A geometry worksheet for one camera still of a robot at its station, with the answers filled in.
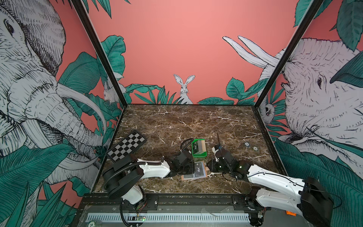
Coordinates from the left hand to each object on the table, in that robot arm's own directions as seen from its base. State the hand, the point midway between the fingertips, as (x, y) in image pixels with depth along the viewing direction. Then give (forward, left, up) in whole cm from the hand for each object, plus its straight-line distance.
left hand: (197, 168), depth 84 cm
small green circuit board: (-23, +31, -3) cm, 38 cm away
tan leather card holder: (-2, -2, -2) cm, 3 cm away
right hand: (+1, -5, +4) cm, 6 cm away
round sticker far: (+17, -38, -3) cm, 41 cm away
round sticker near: (+13, -42, -3) cm, 44 cm away
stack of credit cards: (+13, -4, +1) cm, 14 cm away
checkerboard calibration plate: (+16, +45, +1) cm, 48 cm away
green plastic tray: (+14, 0, -1) cm, 14 cm away
